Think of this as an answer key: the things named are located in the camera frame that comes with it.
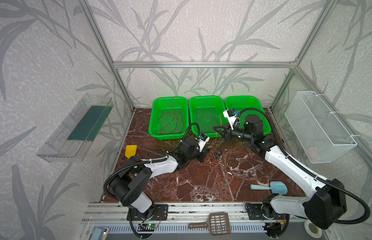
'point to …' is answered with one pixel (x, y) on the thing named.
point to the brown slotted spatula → (218, 223)
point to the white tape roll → (317, 235)
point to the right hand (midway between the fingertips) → (215, 123)
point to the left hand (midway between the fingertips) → (211, 146)
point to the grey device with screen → (99, 233)
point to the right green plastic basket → (242, 102)
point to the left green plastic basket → (168, 118)
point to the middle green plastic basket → (207, 111)
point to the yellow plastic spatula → (130, 151)
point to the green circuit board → (149, 227)
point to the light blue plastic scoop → (277, 187)
